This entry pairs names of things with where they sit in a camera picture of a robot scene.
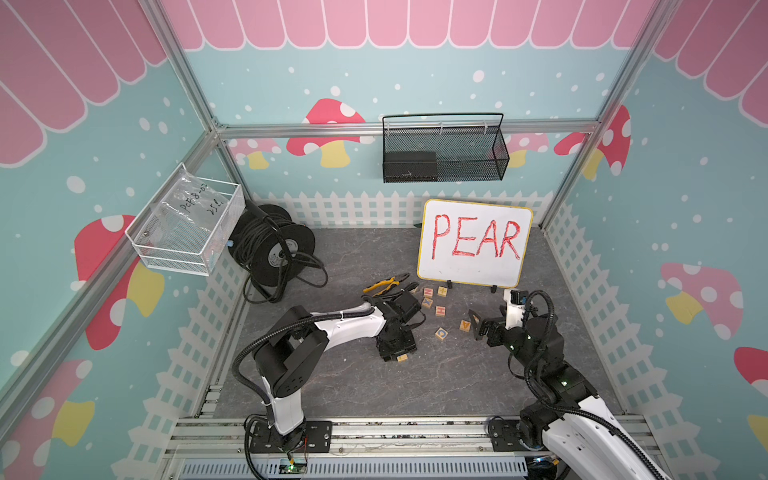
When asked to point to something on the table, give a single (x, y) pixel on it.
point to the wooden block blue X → (427, 302)
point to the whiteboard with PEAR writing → (474, 243)
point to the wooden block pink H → (440, 311)
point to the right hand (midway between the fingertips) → (484, 309)
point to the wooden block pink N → (428, 292)
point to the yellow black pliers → (395, 281)
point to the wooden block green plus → (442, 291)
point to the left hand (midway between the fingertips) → (407, 358)
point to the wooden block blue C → (441, 333)
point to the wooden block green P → (402, 358)
